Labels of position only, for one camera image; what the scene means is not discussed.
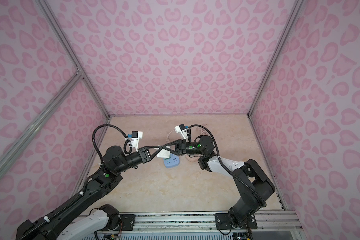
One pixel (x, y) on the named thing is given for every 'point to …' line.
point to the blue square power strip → (173, 160)
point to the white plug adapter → (163, 153)
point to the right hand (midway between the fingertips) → (163, 150)
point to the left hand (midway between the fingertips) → (163, 150)
